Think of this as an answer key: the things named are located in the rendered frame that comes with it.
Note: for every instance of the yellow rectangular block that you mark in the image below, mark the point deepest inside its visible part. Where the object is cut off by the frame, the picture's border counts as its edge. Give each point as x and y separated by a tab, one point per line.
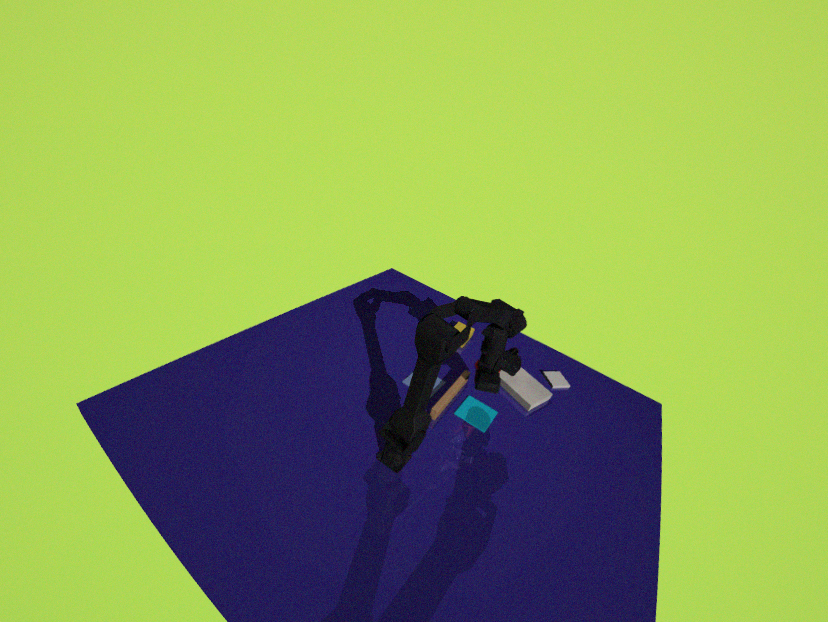
460	326

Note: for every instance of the brown wooden bar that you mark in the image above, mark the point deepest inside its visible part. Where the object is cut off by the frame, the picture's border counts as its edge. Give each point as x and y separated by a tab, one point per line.
444	401

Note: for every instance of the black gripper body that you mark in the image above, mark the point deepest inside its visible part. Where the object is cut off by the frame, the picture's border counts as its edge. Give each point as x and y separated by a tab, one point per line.
488	380

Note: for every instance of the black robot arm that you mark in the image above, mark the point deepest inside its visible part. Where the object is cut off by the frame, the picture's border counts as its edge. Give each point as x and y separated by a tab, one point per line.
436	340

